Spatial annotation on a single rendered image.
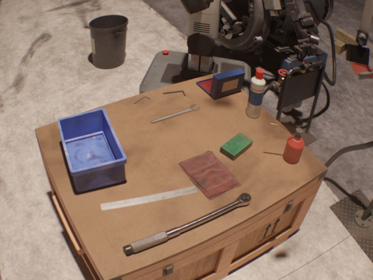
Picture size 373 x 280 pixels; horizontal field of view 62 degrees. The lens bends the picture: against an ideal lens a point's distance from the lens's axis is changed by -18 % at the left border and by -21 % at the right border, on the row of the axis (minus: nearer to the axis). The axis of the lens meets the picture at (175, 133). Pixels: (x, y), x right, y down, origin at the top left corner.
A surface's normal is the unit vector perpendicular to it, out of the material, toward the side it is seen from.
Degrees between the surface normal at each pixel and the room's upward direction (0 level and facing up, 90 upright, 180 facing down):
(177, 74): 0
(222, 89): 97
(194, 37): 90
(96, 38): 93
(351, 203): 0
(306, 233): 0
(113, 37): 93
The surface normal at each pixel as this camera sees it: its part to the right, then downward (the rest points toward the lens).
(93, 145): 0.04, -0.77
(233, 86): 0.50, 0.65
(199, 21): -0.18, 0.75
